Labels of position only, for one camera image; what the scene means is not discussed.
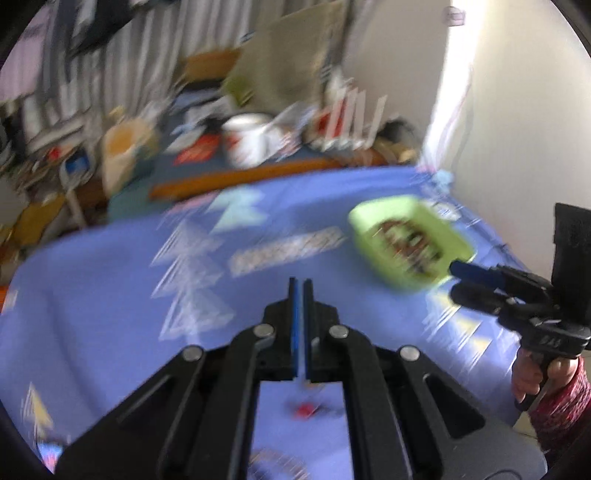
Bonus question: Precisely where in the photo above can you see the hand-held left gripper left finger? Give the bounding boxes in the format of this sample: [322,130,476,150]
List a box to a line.
[55,277,304,480]

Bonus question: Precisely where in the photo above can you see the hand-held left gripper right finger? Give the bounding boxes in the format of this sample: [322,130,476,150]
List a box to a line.
[302,278,491,480]

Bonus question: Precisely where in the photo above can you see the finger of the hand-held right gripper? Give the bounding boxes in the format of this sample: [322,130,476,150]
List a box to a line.
[449,260,553,299]
[449,283,551,320]

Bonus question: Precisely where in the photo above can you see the brown bead bracelet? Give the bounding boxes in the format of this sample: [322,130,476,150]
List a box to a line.
[374,219,446,280]

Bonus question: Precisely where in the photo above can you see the clear bead bracelet colourful charm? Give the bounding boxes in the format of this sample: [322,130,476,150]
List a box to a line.
[288,399,324,419]

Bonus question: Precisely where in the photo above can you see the light green plastic tray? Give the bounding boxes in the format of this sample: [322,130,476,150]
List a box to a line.
[347,195,476,292]

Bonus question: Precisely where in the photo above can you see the person's right hand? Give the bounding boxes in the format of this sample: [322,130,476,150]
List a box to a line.
[512,344,580,411]

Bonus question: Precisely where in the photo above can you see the white dish rack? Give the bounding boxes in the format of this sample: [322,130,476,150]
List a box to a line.
[318,85,389,151]

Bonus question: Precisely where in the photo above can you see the blue printed blanket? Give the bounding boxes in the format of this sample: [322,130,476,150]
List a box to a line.
[0,164,555,480]

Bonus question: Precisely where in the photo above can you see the white enamel mug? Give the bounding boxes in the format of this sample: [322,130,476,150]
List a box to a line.
[221,113,289,169]

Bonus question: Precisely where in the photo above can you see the monitor under plastic cover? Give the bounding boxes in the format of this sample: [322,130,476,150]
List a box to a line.
[222,0,352,108]

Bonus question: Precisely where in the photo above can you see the cardboard box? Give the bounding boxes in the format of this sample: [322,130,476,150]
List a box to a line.
[182,48,241,86]

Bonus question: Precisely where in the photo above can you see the grey striped curtain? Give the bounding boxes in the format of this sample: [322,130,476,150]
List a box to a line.
[0,0,352,153]

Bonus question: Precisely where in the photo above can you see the black hanging garment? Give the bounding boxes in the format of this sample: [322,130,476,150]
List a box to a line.
[69,0,153,56]

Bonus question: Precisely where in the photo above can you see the pink printed t-shirt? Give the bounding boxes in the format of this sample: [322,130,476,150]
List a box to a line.
[0,9,54,102]

